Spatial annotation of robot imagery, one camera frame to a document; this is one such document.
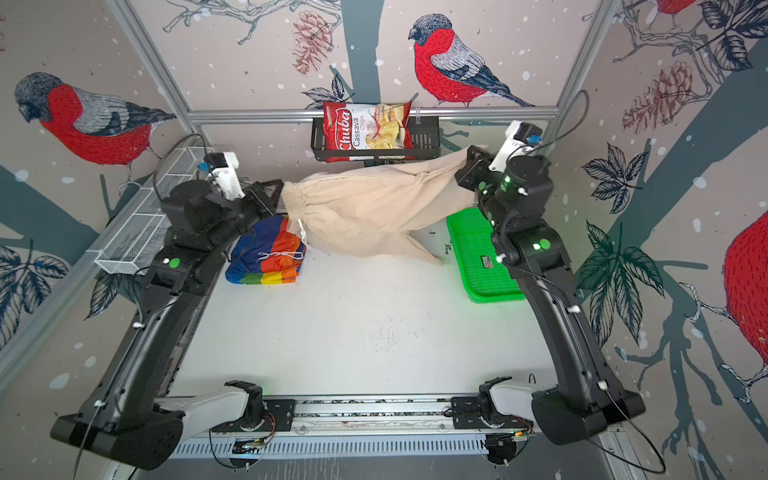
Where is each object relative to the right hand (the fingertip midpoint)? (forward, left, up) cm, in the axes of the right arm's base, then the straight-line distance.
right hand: (458, 150), depth 57 cm
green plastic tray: (+5, -17, -55) cm, 57 cm away
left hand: (-4, +36, -3) cm, 37 cm away
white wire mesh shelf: (-5, +77, -20) cm, 80 cm away
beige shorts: (+4, +19, -19) cm, 28 cm away
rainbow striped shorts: (+10, +60, -48) cm, 78 cm away
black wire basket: (+37, +5, -18) cm, 41 cm away
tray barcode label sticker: (+11, -18, -53) cm, 58 cm away
